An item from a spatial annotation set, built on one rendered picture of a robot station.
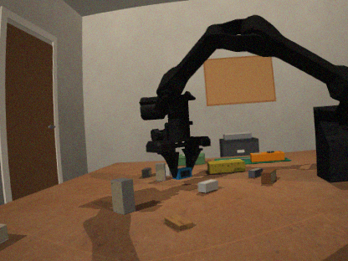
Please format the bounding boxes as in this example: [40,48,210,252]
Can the orange rectangular block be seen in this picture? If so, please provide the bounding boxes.
[250,151,284,162]

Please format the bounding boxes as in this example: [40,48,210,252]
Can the green cutting mat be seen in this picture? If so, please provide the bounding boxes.
[218,156,289,165]

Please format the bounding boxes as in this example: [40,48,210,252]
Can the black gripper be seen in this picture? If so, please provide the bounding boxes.
[146,117,211,177]

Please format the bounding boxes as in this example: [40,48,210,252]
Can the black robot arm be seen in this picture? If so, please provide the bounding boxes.
[139,15,348,130]

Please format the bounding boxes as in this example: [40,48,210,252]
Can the blue block with black rectangle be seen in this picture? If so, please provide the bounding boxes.
[173,167,192,180]

